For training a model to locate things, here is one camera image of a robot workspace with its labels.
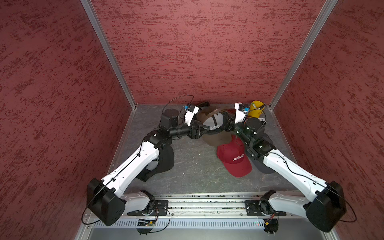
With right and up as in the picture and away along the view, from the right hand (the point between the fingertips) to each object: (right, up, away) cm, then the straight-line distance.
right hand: (222, 115), depth 74 cm
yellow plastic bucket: (+29, +4, +33) cm, 44 cm away
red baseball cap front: (+8, -23, +11) cm, 27 cm away
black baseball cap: (-33, -28, +13) cm, 45 cm away
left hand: (-10, -6, -5) cm, 13 cm away
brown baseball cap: (-6, 0, -5) cm, 8 cm away
